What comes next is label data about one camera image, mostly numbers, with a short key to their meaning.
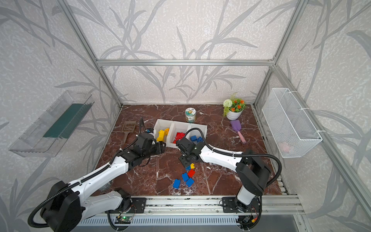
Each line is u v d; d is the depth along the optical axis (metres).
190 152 0.63
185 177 0.83
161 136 0.96
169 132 0.96
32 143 0.60
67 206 0.39
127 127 1.06
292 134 0.60
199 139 0.96
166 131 0.99
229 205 0.74
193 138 0.97
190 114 1.05
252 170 0.45
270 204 0.75
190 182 0.81
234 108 1.02
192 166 0.84
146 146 0.64
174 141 0.96
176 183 0.80
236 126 1.06
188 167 0.87
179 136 0.98
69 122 0.63
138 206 0.74
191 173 0.84
